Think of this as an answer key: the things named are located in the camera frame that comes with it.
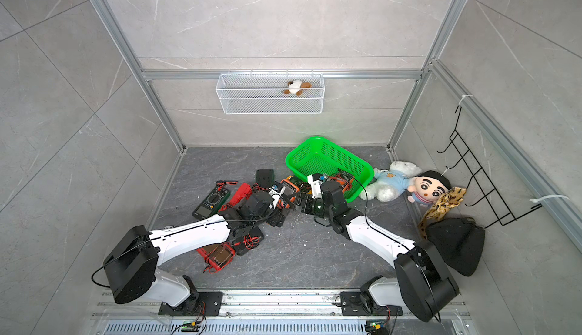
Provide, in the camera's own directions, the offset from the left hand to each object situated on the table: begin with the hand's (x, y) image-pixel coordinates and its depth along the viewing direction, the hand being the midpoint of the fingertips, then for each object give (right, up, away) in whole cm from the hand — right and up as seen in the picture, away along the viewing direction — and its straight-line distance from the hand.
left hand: (282, 201), depth 84 cm
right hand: (+4, +1, -2) cm, 5 cm away
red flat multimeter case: (-24, -19, -4) cm, 31 cm away
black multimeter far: (-10, +8, +20) cm, 24 cm away
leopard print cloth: (+56, +2, -9) cm, 57 cm away
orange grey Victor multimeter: (+27, +7, +17) cm, 33 cm away
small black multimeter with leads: (-14, -15, -1) cm, 21 cm away
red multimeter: (-18, +1, +9) cm, 20 cm away
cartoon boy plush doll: (+53, +6, -3) cm, 54 cm away
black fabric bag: (+53, -8, -19) cm, 57 cm away
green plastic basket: (+16, +19, +30) cm, 39 cm away
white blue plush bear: (+46, +6, +13) cm, 48 cm away
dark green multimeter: (-31, -2, +12) cm, 33 cm away
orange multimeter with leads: (+3, +5, -3) cm, 7 cm away
